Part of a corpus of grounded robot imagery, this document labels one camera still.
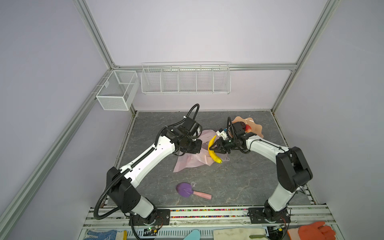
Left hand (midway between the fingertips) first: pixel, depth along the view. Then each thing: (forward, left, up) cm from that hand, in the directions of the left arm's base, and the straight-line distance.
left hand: (199, 152), depth 76 cm
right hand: (+5, -7, -9) cm, 13 cm away
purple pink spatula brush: (-13, +8, -18) cm, 23 cm away
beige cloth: (-34, -16, -19) cm, 42 cm away
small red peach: (+25, -37, -16) cm, 47 cm away
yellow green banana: (+3, -7, -7) cm, 11 cm away
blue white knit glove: (-31, +43, -17) cm, 56 cm away
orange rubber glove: (-36, -52, -17) cm, 65 cm away
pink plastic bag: (-4, +4, 0) cm, 6 cm away
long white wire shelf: (+51, +5, +10) cm, 52 cm away
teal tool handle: (-33, +4, -19) cm, 38 cm away
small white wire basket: (+45, +51, +7) cm, 68 cm away
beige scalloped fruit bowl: (+26, -42, -16) cm, 52 cm away
